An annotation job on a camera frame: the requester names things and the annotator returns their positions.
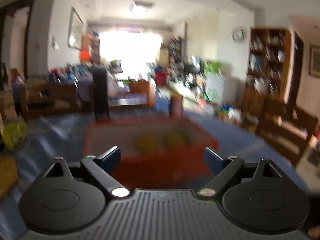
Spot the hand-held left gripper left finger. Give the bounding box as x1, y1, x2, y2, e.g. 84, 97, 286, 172
45, 146, 130, 198

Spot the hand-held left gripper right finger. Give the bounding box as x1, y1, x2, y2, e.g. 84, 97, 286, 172
197, 147, 284, 198

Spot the orange cardboard box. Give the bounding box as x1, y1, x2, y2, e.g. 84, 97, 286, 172
83, 117, 218, 189

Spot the yellow fruit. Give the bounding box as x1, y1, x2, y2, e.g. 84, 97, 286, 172
136, 135, 158, 154

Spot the blue patterned tablecloth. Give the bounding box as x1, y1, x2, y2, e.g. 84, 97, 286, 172
0, 111, 312, 240

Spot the brown cylindrical stool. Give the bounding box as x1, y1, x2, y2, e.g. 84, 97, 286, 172
170, 95, 184, 119

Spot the black thermos flask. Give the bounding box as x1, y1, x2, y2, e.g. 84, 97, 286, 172
92, 66, 110, 120

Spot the green white board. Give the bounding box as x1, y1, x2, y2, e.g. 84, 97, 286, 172
204, 61, 226, 103

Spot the wooden chair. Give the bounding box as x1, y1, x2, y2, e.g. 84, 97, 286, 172
257, 97, 319, 166

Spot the wooden chair oval cutout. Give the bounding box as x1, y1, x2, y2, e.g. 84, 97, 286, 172
21, 81, 81, 120

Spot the green panda mug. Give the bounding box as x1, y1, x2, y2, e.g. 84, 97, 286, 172
1, 121, 28, 151

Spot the wooden cutting board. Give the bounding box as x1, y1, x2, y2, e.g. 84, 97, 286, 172
0, 156, 19, 198

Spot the tall wooden bookcase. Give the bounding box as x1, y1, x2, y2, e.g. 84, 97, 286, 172
244, 27, 292, 120

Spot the wooden frame sofa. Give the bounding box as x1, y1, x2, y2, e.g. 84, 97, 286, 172
107, 79, 151, 108

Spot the round wall clock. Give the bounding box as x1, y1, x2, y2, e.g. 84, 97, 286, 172
232, 27, 244, 42

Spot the large framed wall picture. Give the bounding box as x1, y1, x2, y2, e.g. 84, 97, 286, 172
68, 7, 84, 50

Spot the small framed wall picture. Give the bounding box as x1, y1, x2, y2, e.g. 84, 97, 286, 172
309, 44, 320, 77

